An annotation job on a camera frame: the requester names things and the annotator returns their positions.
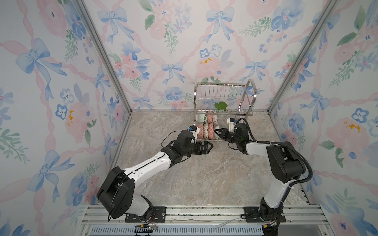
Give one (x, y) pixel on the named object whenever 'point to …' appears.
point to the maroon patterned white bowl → (205, 131)
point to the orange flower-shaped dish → (215, 136)
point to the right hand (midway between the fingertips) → (215, 130)
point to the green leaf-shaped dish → (221, 105)
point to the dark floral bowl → (210, 131)
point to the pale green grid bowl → (201, 118)
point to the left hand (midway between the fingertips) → (208, 144)
